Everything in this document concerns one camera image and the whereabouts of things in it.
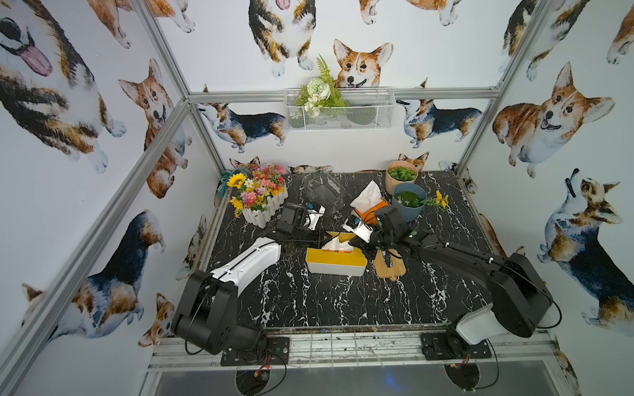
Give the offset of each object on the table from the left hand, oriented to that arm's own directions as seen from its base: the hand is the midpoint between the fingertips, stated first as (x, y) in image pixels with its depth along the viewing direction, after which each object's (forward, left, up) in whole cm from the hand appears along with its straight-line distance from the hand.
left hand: (330, 231), depth 85 cm
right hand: (-1, -9, 0) cm, 9 cm away
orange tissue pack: (+17, -16, -6) cm, 24 cm away
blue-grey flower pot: (+18, -33, -7) cm, 38 cm away
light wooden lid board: (-9, -24, -13) cm, 29 cm away
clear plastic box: (+31, +3, -16) cm, 35 cm away
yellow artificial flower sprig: (+12, -41, +1) cm, 42 cm away
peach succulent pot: (+30, -31, -3) cm, 43 cm away
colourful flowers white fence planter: (+17, +27, +1) cm, 32 cm away
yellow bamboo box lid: (-8, +4, -3) cm, 9 cm away
